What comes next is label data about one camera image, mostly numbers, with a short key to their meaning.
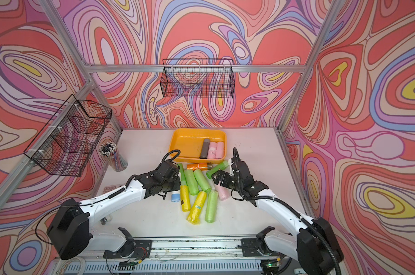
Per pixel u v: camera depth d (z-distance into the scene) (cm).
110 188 91
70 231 41
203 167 96
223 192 87
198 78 96
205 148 105
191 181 91
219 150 104
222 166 98
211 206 82
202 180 91
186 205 84
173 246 76
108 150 87
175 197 79
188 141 112
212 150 103
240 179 63
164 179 64
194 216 80
